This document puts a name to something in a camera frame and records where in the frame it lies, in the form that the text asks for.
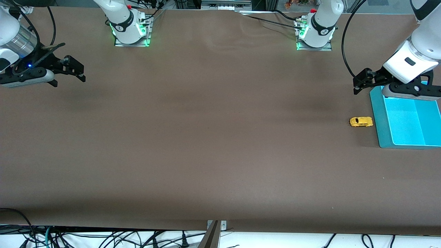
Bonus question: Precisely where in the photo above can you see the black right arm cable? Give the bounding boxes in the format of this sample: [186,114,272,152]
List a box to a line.
[10,0,58,76]

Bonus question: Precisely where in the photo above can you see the short black table cable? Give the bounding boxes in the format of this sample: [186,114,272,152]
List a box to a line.
[274,10,305,21]

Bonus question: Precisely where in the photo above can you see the black base cable bundle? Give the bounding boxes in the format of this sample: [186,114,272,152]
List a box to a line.
[138,0,166,24]

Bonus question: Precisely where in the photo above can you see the aluminium frame rail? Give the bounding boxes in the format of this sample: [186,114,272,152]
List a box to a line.
[201,0,252,11]

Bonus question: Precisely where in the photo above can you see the yellow toy beetle car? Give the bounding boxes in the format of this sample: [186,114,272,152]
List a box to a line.
[350,117,373,127]

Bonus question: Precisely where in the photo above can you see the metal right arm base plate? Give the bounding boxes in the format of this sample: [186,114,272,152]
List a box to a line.
[114,17,152,47]

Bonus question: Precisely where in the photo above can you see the thick black looped cable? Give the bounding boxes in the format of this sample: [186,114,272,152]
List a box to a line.
[0,208,37,248]

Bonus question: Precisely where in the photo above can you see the long black table cable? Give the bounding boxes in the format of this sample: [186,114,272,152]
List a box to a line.
[239,12,304,31]

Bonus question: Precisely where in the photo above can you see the cyan plastic storage bin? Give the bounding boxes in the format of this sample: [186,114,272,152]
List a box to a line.
[370,85,441,149]

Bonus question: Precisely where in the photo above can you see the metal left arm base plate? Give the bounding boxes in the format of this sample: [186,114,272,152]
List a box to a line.
[296,19,333,51]

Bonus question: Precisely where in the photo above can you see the grey slanted beam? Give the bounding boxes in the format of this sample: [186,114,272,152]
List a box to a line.
[198,220,221,248]

